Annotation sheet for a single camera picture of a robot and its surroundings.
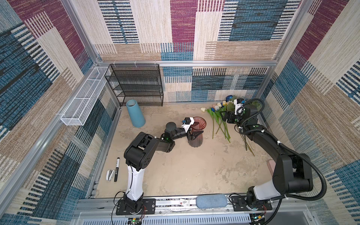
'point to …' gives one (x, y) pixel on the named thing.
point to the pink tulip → (213, 106)
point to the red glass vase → (199, 125)
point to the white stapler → (109, 174)
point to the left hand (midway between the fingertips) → (201, 125)
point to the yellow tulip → (224, 102)
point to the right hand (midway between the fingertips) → (225, 114)
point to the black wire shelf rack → (141, 82)
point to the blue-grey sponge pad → (211, 201)
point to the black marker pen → (116, 169)
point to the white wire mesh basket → (77, 112)
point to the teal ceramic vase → (138, 120)
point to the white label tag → (185, 203)
